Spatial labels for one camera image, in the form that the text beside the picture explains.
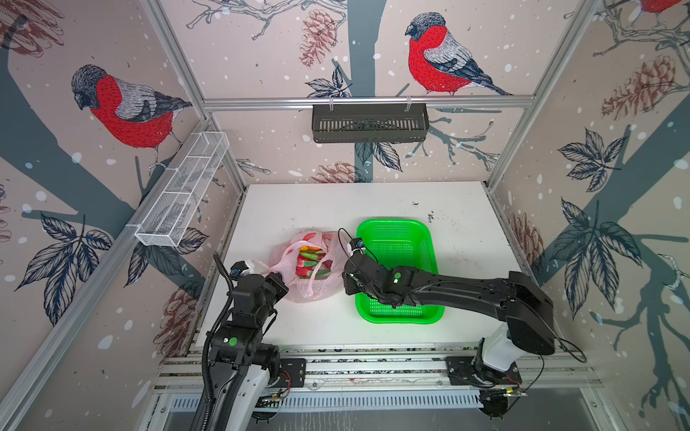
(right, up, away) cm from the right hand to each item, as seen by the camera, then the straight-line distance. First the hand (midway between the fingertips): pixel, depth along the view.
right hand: (344, 271), depth 80 cm
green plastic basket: (+20, +6, +21) cm, 30 cm away
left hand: (-16, +2, -4) cm, 17 cm away
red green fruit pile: (-12, +3, +8) cm, 15 cm away
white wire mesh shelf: (-49, +25, -1) cm, 55 cm away
